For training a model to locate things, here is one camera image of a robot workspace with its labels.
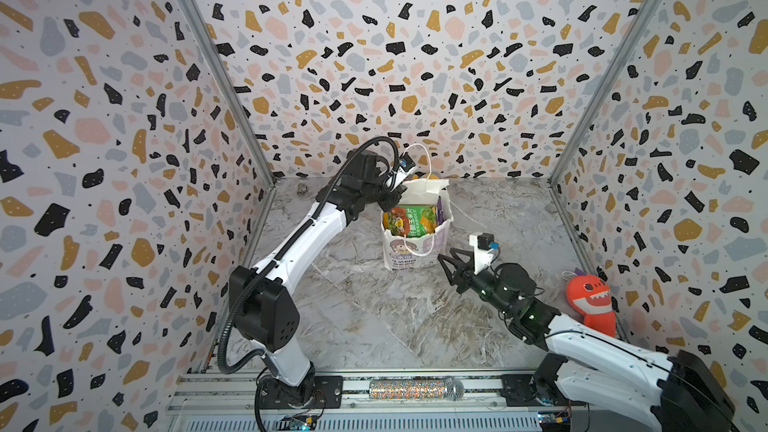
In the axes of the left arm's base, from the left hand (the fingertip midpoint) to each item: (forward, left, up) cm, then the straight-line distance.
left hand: (401, 177), depth 80 cm
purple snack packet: (-2, -11, -12) cm, 17 cm away
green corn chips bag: (-7, -3, -10) cm, 12 cm away
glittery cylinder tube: (-45, -2, -26) cm, 52 cm away
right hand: (-19, -10, -7) cm, 22 cm away
